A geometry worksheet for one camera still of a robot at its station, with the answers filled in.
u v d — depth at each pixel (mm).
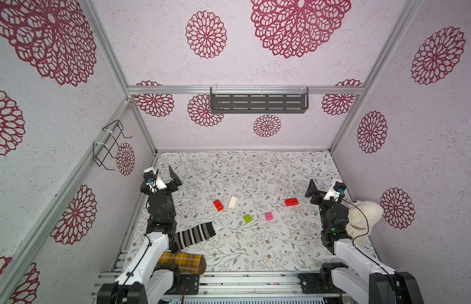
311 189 757
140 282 422
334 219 621
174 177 703
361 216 703
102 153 747
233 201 967
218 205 950
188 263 792
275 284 750
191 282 736
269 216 922
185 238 855
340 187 663
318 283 729
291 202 996
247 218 900
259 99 950
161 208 567
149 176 615
